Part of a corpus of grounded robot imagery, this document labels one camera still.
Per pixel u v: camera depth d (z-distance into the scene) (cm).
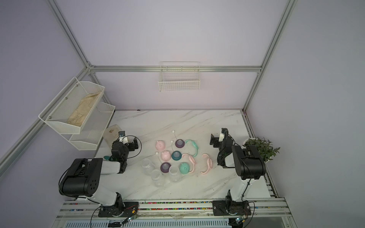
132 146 86
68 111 76
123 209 73
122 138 80
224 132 82
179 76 105
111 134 105
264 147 76
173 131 107
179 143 98
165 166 86
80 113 78
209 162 87
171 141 101
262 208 76
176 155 92
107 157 96
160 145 93
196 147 95
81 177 45
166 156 90
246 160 49
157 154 93
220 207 73
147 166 76
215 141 88
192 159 88
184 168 84
